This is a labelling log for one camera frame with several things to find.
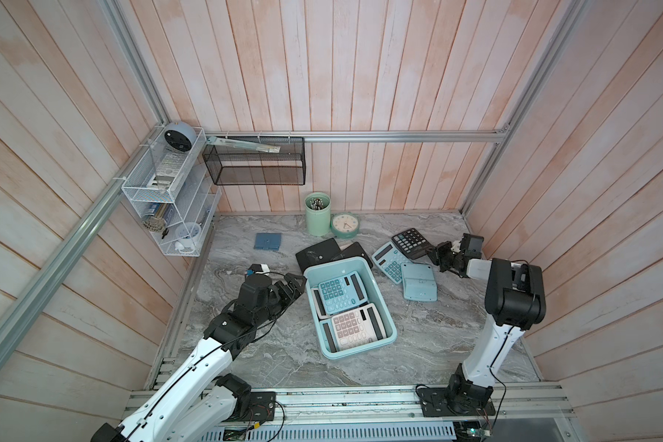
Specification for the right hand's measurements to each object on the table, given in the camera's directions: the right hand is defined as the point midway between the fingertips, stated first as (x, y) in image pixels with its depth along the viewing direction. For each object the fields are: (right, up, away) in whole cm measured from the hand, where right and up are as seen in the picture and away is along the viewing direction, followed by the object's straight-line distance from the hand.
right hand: (425, 244), depth 103 cm
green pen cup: (-41, +12, -2) cm, 43 cm away
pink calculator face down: (-41, -17, -14) cm, 47 cm away
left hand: (-46, -12, -27) cm, 54 cm away
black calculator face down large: (-40, -3, -3) cm, 40 cm away
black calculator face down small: (-28, -2, -1) cm, 28 cm away
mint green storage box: (-31, -20, -19) cm, 42 cm away
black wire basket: (-76, +31, +2) cm, 82 cm away
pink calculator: (-28, -24, -24) cm, 44 cm away
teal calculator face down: (-5, -13, -8) cm, 16 cm away
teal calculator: (-33, -15, -15) cm, 39 cm away
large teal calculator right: (-14, -6, -1) cm, 15 cm away
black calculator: (-3, +1, +4) cm, 5 cm away
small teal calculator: (-37, -27, -23) cm, 51 cm away
